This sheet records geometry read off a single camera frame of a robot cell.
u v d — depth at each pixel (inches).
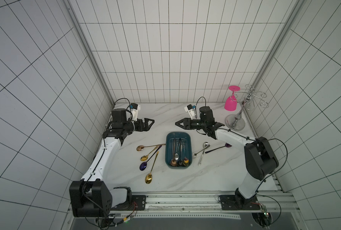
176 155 35.3
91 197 15.3
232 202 28.3
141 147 37.2
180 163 33.6
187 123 30.1
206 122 27.5
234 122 41.6
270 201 26.3
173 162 33.4
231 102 38.3
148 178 32.0
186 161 33.6
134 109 27.5
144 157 34.6
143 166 33.6
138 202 28.6
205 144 37.0
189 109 31.2
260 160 18.5
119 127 23.8
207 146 37.3
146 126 27.8
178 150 36.3
